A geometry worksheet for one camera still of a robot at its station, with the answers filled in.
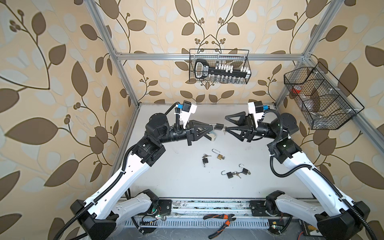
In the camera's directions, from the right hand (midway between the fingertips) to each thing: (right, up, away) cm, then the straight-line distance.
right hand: (227, 125), depth 55 cm
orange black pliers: (+4, -46, +15) cm, 48 cm away
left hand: (-6, -1, -3) cm, 6 cm away
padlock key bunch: (-6, -21, +38) cm, 44 cm away
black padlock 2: (+7, -30, +30) cm, 42 cm away
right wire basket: (+52, +11, +19) cm, 57 cm away
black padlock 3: (+17, -28, +31) cm, 46 cm away
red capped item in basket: (+47, +20, +31) cm, 60 cm away
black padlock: (-6, -23, +36) cm, 43 cm away
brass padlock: (+3, -21, +36) cm, 42 cm away
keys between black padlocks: (+12, -30, +31) cm, 45 cm away
